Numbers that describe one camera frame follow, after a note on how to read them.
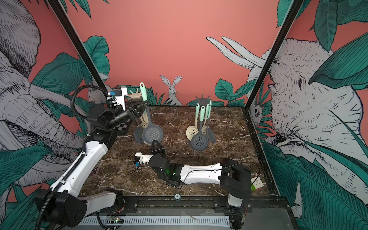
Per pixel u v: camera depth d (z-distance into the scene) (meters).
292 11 0.70
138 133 0.88
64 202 0.37
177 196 0.78
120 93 0.54
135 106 0.58
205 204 0.76
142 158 0.65
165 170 0.53
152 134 0.72
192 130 0.88
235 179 0.44
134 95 0.70
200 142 0.85
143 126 0.88
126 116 0.57
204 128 0.82
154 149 0.63
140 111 0.60
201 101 0.69
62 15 0.72
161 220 0.70
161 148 0.64
